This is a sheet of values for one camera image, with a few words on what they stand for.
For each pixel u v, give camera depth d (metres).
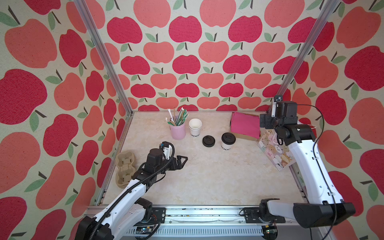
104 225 0.41
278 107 0.54
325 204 0.37
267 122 0.65
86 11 0.71
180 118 0.96
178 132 1.04
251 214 0.74
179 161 0.71
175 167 0.70
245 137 1.04
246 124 1.13
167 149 0.73
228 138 0.91
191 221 0.74
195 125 1.00
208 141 1.02
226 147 0.96
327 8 0.70
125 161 0.89
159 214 0.74
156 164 0.63
